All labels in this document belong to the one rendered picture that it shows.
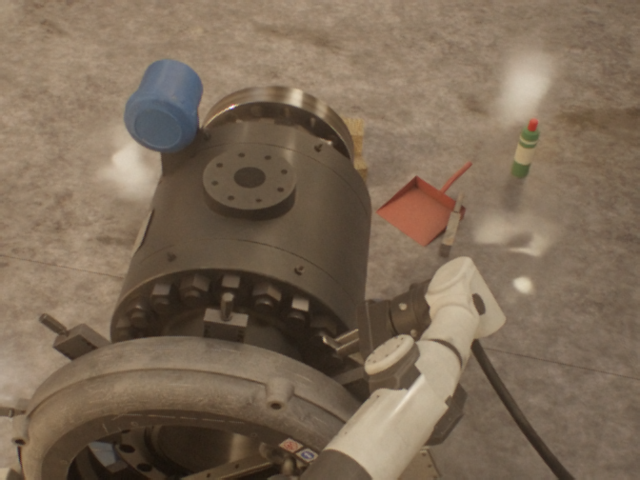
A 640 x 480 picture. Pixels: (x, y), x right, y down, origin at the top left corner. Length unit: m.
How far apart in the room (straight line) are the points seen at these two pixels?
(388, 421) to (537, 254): 2.19
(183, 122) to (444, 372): 1.06
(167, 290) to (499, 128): 2.16
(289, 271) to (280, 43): 2.37
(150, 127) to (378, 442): 1.19
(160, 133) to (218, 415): 0.77
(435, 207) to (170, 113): 1.53
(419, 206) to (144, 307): 1.62
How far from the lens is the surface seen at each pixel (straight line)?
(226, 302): 1.56
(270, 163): 2.04
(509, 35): 4.35
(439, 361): 1.21
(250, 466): 1.85
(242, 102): 2.42
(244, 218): 1.95
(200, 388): 1.58
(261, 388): 1.58
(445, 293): 1.35
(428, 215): 3.31
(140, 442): 1.97
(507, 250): 3.25
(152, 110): 2.06
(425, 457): 1.71
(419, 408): 1.14
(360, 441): 1.09
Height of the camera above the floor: 2.24
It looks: 46 degrees down
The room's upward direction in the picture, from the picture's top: 3 degrees clockwise
